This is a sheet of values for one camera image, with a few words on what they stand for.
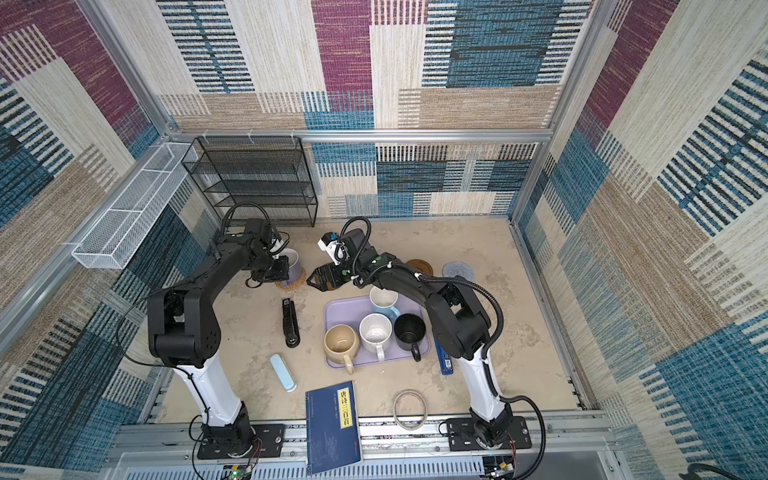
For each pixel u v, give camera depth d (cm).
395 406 77
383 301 94
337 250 81
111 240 71
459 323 54
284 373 81
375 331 90
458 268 105
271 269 81
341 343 88
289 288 101
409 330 87
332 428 75
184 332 50
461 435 73
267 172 108
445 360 83
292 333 87
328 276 79
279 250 83
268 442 73
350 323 86
